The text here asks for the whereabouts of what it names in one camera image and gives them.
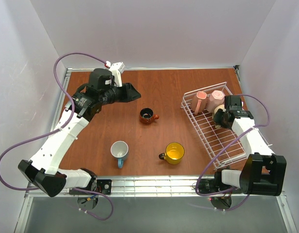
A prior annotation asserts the beige round mug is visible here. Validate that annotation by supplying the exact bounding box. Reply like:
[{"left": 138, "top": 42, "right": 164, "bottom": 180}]
[{"left": 212, "top": 104, "right": 225, "bottom": 129}]

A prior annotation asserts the pale pink faceted mug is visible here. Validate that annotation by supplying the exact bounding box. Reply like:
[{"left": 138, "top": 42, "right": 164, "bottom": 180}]
[{"left": 206, "top": 90, "right": 225, "bottom": 113}]

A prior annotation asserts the pink floral textured mug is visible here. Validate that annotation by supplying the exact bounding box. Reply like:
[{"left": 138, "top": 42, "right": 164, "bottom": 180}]
[{"left": 191, "top": 91, "right": 207, "bottom": 115}]

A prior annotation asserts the orange black patterned mug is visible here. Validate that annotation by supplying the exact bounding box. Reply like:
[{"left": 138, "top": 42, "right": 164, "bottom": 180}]
[{"left": 139, "top": 108, "right": 159, "bottom": 124}]

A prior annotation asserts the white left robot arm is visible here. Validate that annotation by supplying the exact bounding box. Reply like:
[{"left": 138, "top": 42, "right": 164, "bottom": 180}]
[{"left": 18, "top": 63, "right": 141, "bottom": 197}]

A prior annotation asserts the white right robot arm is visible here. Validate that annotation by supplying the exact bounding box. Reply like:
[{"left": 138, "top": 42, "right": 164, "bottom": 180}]
[{"left": 213, "top": 95, "right": 287, "bottom": 196}]

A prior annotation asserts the yellow enamel mug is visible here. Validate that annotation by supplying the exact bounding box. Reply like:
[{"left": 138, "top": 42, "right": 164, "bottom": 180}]
[{"left": 158, "top": 142, "right": 185, "bottom": 165}]

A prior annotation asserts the blue floral mug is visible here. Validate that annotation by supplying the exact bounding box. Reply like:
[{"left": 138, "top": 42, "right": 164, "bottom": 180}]
[{"left": 110, "top": 141, "right": 129, "bottom": 168}]

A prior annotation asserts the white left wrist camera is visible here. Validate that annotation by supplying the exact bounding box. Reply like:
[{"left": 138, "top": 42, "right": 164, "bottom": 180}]
[{"left": 105, "top": 61, "right": 125, "bottom": 87}]

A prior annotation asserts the white wire dish rack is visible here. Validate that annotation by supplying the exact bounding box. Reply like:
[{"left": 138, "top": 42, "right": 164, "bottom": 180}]
[{"left": 180, "top": 82, "right": 273, "bottom": 170}]

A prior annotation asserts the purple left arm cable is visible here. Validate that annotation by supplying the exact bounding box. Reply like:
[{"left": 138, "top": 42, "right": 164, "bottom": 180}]
[{"left": 0, "top": 51, "right": 114, "bottom": 220}]

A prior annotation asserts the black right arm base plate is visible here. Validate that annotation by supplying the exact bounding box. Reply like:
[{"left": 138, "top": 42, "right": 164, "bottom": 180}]
[{"left": 197, "top": 178, "right": 231, "bottom": 194}]

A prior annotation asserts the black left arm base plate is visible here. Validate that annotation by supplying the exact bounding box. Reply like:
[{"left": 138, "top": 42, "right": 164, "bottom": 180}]
[{"left": 69, "top": 179, "right": 112, "bottom": 195}]

